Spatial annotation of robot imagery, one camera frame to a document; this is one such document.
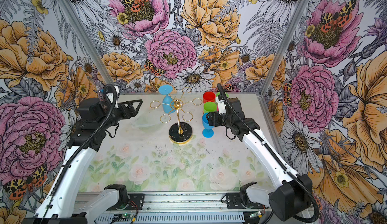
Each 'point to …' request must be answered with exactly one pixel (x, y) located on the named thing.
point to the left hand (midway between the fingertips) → (138, 107)
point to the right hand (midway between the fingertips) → (213, 120)
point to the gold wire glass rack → (179, 132)
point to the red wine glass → (208, 96)
